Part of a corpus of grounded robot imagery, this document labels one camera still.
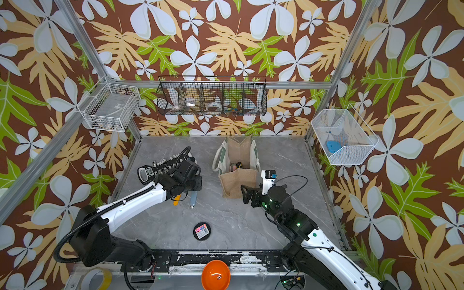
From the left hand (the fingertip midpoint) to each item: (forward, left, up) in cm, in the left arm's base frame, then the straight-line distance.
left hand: (200, 178), depth 85 cm
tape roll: (-40, +32, -9) cm, 52 cm away
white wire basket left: (+28, +45, +21) cm, 57 cm away
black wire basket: (+41, -2, +19) cm, 45 cm away
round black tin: (-21, -2, -10) cm, 24 cm away
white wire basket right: (+15, -69, +14) cm, 72 cm away
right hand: (-9, -22, +9) cm, 25 cm away
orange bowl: (-38, -9, -11) cm, 40 cm away
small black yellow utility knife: (+16, -19, -11) cm, 27 cm away
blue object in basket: (+10, -62, +13) cm, 64 cm away
